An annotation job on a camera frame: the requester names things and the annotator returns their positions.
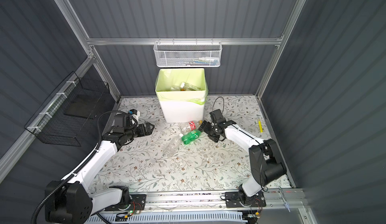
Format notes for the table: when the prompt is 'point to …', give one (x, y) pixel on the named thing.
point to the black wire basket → (69, 114)
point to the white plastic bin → (182, 111)
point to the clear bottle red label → (190, 125)
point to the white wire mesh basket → (188, 54)
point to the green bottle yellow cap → (187, 137)
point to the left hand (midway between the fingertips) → (146, 127)
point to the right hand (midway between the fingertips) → (203, 132)
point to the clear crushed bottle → (172, 147)
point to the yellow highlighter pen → (260, 125)
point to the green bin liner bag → (167, 78)
